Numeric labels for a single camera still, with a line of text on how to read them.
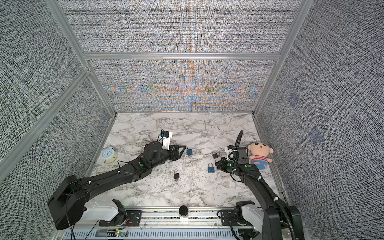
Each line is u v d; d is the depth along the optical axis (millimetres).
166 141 697
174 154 687
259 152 900
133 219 735
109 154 921
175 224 731
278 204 428
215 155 951
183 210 663
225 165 752
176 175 876
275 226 407
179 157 712
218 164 816
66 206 406
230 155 763
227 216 733
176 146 712
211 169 905
